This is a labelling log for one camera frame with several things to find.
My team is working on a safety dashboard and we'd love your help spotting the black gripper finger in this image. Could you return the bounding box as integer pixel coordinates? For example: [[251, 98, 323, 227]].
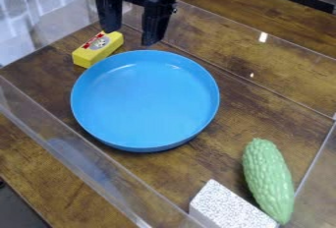
[[96, 0, 123, 33], [141, 0, 176, 46]]

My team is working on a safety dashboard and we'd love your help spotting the yellow block with label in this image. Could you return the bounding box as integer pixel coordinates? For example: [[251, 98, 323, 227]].
[[72, 31, 124, 68]]

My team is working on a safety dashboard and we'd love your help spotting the blue round tray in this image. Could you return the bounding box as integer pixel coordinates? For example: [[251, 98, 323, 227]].
[[71, 50, 220, 152]]

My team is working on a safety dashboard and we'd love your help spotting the white speckled foam block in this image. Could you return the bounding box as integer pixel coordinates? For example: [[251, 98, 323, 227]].
[[189, 179, 277, 228]]

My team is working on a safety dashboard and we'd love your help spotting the green bitter gourd toy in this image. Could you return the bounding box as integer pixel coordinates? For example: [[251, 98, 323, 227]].
[[243, 138, 295, 225]]

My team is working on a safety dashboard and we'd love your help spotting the clear acrylic enclosure wall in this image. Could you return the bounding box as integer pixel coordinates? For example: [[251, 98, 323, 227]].
[[0, 0, 336, 228]]

